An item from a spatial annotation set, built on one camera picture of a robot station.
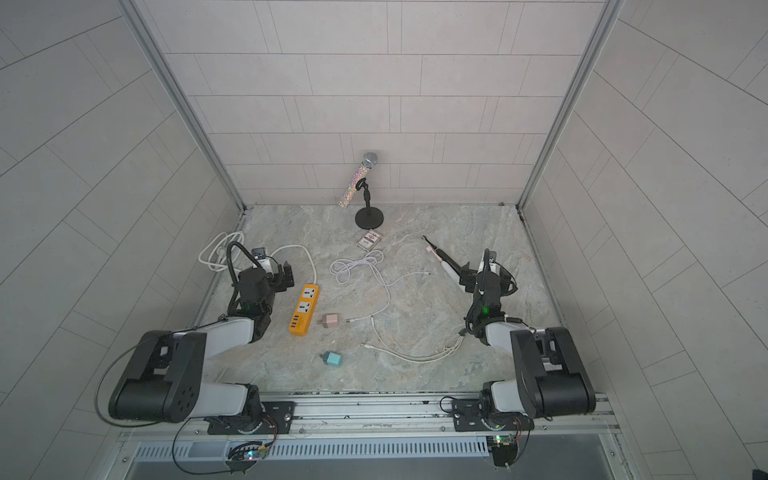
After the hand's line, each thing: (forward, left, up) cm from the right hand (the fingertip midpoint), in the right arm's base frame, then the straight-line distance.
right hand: (484, 261), depth 91 cm
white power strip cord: (+17, +82, -4) cm, 84 cm away
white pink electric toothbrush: (+1, +10, -7) cm, 12 cm away
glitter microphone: (+27, +34, +20) cm, 48 cm away
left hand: (+4, +64, +3) cm, 64 cm away
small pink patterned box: (+16, +36, -5) cm, 40 cm away
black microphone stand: (+26, +37, -5) cm, 45 cm away
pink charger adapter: (-14, +47, -4) cm, 49 cm away
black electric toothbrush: (+4, +9, -7) cm, 12 cm away
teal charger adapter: (-25, +45, -4) cm, 52 cm away
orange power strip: (-10, +55, -4) cm, 56 cm away
